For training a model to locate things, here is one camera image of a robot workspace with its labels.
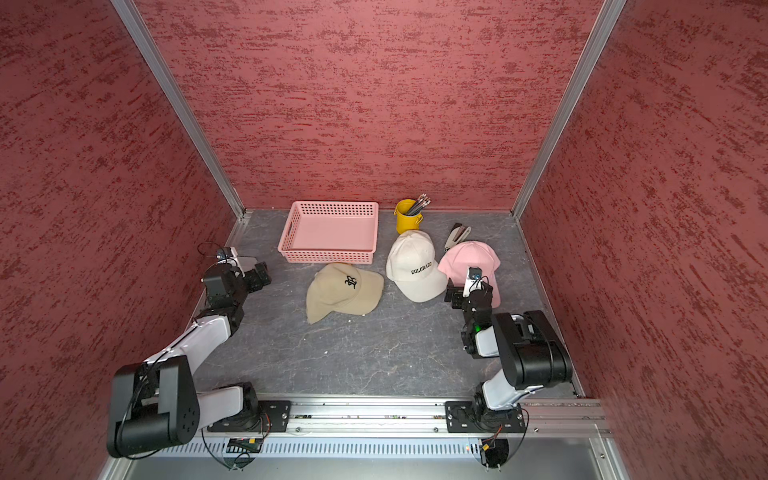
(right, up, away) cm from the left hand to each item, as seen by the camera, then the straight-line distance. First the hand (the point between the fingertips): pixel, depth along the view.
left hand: (251, 272), depth 89 cm
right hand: (+67, -4, +5) cm, 67 cm away
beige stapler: (+68, +12, +22) cm, 72 cm away
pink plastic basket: (+19, +13, +25) cm, 33 cm away
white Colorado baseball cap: (+50, +1, +8) cm, 51 cm away
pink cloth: (+64, +2, +7) cm, 65 cm away
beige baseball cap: (+28, -5, +3) cm, 29 cm away
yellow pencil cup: (+47, +17, +18) cm, 53 cm away
